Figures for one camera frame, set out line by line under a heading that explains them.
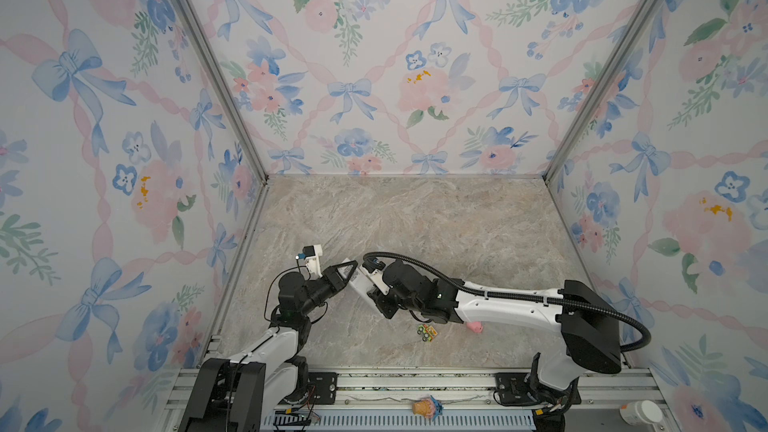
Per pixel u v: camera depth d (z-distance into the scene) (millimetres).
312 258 764
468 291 537
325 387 742
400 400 731
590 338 409
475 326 819
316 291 721
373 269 675
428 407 690
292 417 731
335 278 745
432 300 593
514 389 732
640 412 658
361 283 785
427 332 804
